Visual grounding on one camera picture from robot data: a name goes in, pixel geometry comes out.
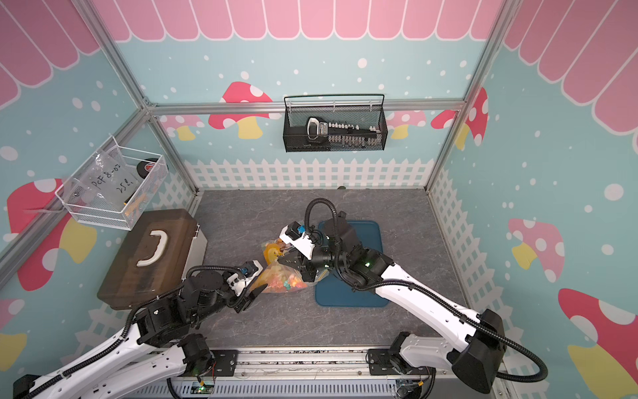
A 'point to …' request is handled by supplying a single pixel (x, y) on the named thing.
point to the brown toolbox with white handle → (153, 258)
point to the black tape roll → (144, 168)
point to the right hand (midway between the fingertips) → (282, 259)
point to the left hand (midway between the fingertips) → (257, 280)
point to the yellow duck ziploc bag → (273, 249)
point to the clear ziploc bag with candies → (276, 278)
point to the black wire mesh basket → (295, 139)
